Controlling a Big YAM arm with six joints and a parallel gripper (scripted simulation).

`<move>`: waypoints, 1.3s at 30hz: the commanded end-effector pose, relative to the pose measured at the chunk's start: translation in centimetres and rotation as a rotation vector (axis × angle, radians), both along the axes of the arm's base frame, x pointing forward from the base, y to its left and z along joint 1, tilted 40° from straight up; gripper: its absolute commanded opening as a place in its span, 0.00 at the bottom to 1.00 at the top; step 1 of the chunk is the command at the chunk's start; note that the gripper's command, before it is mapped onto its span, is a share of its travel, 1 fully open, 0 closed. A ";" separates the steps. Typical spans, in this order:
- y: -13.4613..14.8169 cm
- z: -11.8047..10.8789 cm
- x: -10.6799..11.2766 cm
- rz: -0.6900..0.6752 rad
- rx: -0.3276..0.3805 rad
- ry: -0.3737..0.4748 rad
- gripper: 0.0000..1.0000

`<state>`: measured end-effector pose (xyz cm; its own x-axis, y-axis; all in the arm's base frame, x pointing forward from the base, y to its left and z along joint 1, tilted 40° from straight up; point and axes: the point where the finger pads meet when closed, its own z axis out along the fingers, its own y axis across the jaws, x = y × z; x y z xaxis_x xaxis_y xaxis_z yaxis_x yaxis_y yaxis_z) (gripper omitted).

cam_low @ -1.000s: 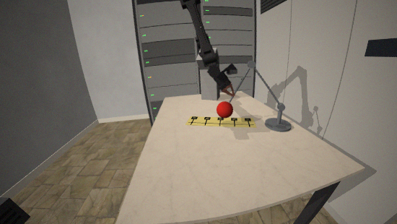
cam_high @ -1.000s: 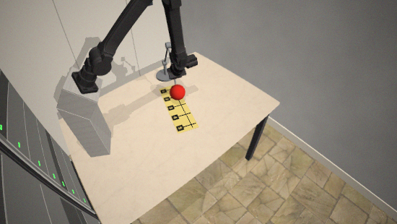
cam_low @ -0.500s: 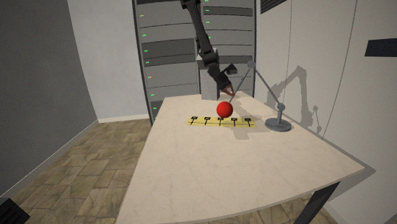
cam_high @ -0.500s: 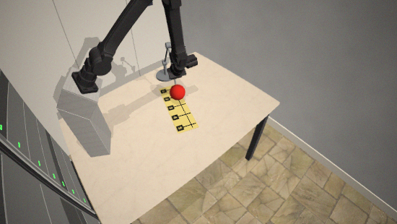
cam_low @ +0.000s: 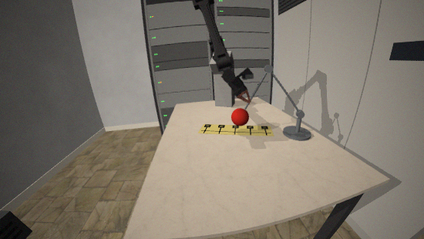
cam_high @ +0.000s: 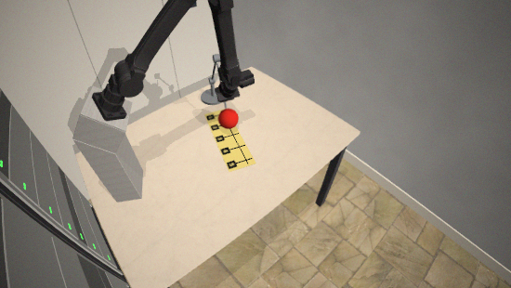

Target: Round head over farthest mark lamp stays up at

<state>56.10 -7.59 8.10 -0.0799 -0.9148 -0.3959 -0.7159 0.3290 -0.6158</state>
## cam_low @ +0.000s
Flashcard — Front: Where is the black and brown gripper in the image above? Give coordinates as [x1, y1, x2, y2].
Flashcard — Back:
[228, 82, 251, 103]

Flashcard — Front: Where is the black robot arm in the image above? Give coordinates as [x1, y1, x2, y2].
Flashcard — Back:
[192, 0, 254, 89]

